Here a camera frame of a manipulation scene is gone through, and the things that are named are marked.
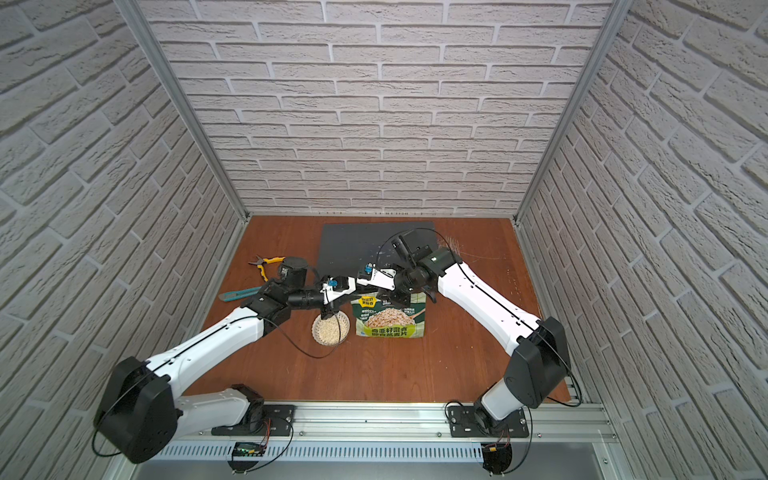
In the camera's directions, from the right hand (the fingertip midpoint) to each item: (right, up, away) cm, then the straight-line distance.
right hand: (375, 295), depth 77 cm
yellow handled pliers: (-42, +7, +27) cm, 51 cm away
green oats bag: (0, -7, +3) cm, 7 cm away
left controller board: (-31, -38, -5) cm, 50 cm away
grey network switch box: (-12, +12, +29) cm, 33 cm away
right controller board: (+30, -37, -7) cm, 48 cm away
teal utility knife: (-50, -4, +18) cm, 54 cm away
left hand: (-5, +3, +1) cm, 6 cm away
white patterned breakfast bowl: (-13, -12, +8) cm, 19 cm away
